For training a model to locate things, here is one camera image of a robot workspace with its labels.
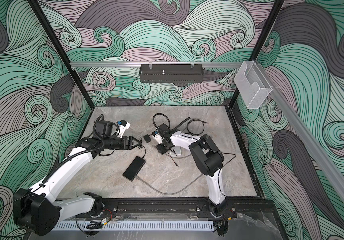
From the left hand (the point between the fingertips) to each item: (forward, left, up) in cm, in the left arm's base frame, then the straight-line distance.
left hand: (137, 142), depth 76 cm
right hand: (+7, -12, -19) cm, 24 cm away
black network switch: (-7, +3, -18) cm, 19 cm away
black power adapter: (+14, -2, -18) cm, 22 cm away
